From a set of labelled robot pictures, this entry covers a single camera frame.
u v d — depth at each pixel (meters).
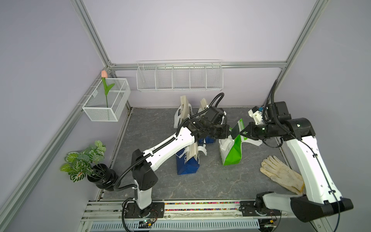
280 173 0.84
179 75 0.97
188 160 0.70
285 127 0.44
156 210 0.74
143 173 0.43
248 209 0.74
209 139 0.96
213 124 0.56
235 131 0.75
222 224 0.71
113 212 0.75
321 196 0.37
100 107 0.82
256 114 0.62
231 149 0.74
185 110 0.85
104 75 0.83
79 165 0.63
